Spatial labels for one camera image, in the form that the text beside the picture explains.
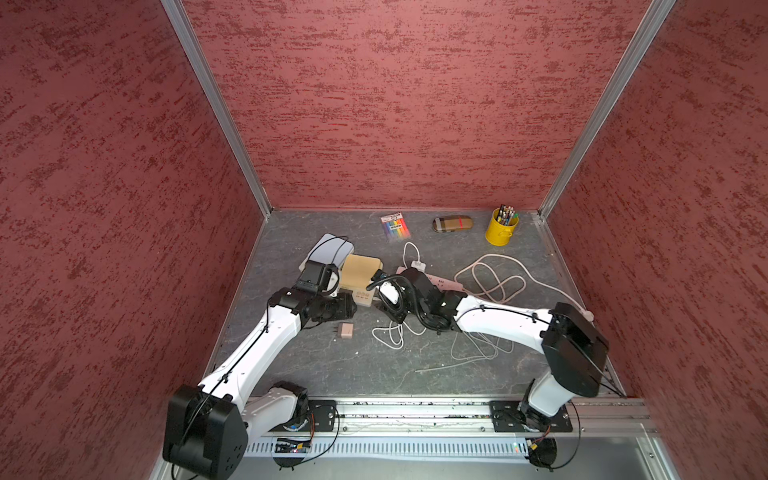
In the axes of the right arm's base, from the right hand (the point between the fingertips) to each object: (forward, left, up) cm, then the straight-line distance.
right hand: (384, 301), depth 84 cm
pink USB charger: (-5, +12, -8) cm, 15 cm away
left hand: (-4, +11, 0) cm, 11 cm away
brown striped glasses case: (+37, -26, -8) cm, 46 cm away
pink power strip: (+11, -19, -9) cm, 23 cm away
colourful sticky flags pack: (+36, -4, -9) cm, 37 cm away
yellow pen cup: (+29, -41, -5) cm, 51 cm away
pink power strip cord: (+1, -65, -14) cm, 67 cm away
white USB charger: (+13, -11, -2) cm, 18 cm away
